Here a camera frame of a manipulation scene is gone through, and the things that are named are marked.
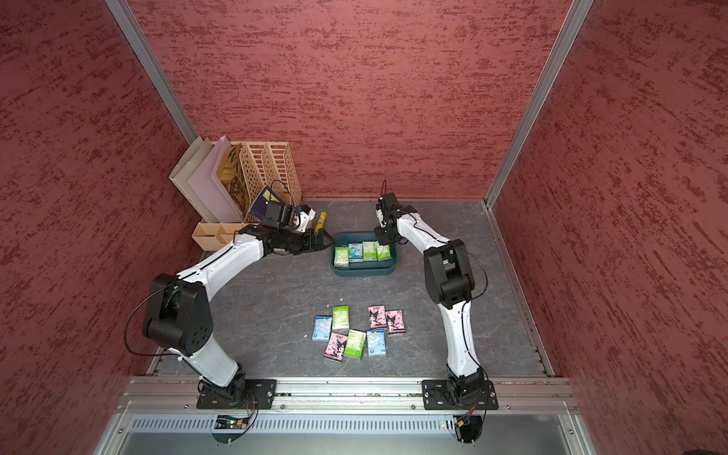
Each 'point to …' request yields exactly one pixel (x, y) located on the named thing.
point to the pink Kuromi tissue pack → (377, 317)
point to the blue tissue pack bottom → (376, 343)
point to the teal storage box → (384, 267)
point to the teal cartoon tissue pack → (355, 252)
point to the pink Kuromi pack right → (395, 322)
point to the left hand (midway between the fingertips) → (323, 248)
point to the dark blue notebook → (258, 209)
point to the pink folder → (206, 191)
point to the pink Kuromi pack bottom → (336, 347)
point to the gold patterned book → (232, 179)
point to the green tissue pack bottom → (354, 343)
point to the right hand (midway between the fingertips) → (387, 240)
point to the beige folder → (182, 173)
